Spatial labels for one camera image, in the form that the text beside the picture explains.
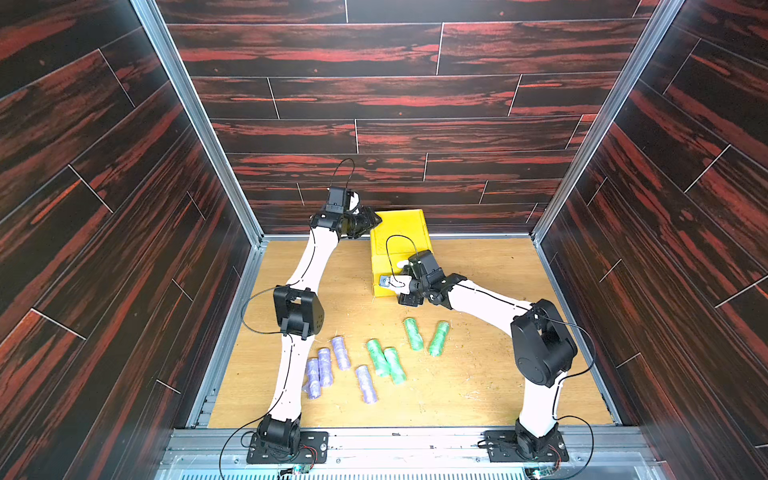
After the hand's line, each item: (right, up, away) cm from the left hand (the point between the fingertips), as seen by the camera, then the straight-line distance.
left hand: (380, 222), depth 97 cm
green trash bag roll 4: (+17, -39, -8) cm, 43 cm away
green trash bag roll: (-1, -41, -11) cm, 43 cm away
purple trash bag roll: (-19, -48, -15) cm, 53 cm away
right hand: (+9, -18, -1) cm, 20 cm away
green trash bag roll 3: (+11, -37, -6) cm, 39 cm away
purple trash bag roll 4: (-4, -48, -14) cm, 50 cm away
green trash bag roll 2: (+4, -44, -10) cm, 46 cm away
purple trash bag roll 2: (-16, -44, -11) cm, 48 cm away
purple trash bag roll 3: (-13, -40, -8) cm, 42 cm away
